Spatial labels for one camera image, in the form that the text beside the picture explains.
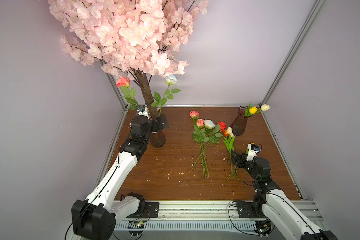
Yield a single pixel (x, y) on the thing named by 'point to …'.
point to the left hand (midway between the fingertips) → (154, 116)
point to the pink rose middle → (200, 123)
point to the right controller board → (263, 227)
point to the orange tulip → (225, 133)
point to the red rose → (222, 126)
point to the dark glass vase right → (238, 126)
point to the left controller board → (135, 224)
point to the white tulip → (264, 107)
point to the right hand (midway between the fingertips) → (238, 150)
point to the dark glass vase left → (157, 139)
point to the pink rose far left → (195, 114)
